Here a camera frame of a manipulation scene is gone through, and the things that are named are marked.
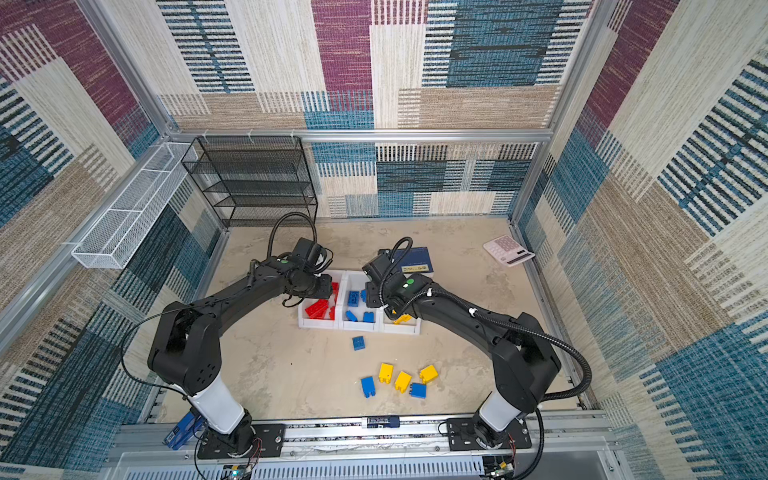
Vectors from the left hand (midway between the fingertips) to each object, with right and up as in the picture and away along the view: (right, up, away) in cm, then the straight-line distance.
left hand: (327, 285), depth 91 cm
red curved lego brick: (+1, -8, +1) cm, 9 cm away
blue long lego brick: (+7, -9, +1) cm, 12 cm away
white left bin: (-1, -9, +3) cm, 9 cm away
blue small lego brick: (+10, -16, -4) cm, 19 cm away
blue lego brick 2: (+12, -10, +3) cm, 16 cm away
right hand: (+16, -2, -6) cm, 18 cm away
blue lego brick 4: (+26, -27, -9) cm, 39 cm away
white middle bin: (+8, 0, +8) cm, 11 cm away
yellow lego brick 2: (+22, -24, -11) cm, 35 cm away
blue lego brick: (+7, -5, +5) cm, 10 cm away
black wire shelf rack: (-30, +36, +17) cm, 50 cm away
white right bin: (+18, -11, -4) cm, 21 cm away
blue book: (+29, +7, +17) cm, 34 cm away
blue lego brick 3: (+13, -26, -10) cm, 30 cm away
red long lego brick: (-3, -8, 0) cm, 8 cm away
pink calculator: (+61, +11, +17) cm, 65 cm away
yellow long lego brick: (+21, -2, -33) cm, 39 cm away
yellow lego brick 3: (+29, -23, -10) cm, 38 cm away
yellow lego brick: (+18, -23, -10) cm, 30 cm away
